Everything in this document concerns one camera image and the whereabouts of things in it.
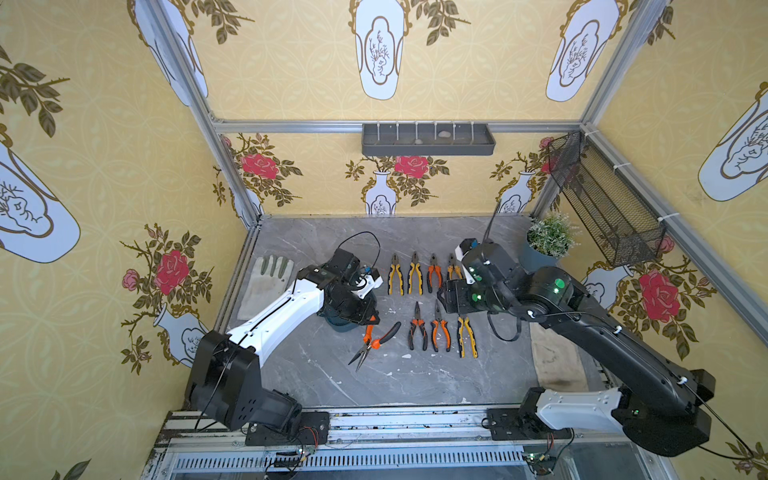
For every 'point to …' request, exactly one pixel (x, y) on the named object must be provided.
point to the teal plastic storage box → (336, 321)
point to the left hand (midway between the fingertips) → (379, 321)
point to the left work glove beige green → (265, 277)
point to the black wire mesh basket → (626, 223)
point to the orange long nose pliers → (372, 344)
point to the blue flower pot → (532, 259)
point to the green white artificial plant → (553, 234)
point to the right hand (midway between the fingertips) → (447, 300)
